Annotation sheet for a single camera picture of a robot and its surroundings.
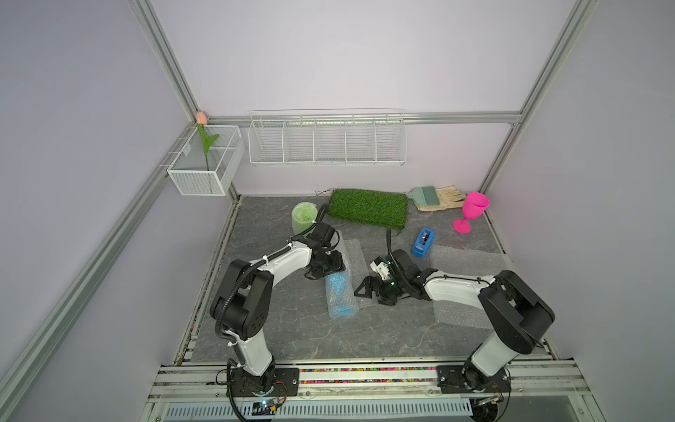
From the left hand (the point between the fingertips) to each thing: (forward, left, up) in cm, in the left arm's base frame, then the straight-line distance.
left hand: (338, 270), depth 91 cm
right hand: (-9, -7, -1) cm, 12 cm away
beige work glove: (+36, -53, -4) cm, 64 cm away
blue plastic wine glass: (-11, 0, +2) cm, 11 cm away
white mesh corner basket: (+32, +42, +26) cm, 59 cm away
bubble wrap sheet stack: (+3, -49, -5) cm, 49 cm away
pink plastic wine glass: (+17, -52, +10) cm, 56 cm away
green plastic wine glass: (+20, +11, +8) cm, 24 cm away
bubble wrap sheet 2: (+19, +12, +8) cm, 24 cm away
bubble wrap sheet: (+6, -7, -5) cm, 11 cm away
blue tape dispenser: (+11, -34, -2) cm, 36 cm away
